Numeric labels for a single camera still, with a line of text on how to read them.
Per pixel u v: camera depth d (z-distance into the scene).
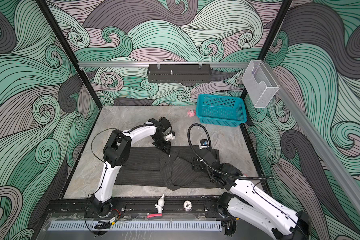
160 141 0.83
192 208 0.68
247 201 0.47
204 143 0.66
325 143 0.53
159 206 0.72
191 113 1.12
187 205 0.70
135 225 0.70
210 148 0.66
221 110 1.18
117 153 0.57
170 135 0.90
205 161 0.52
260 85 0.83
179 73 0.96
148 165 0.87
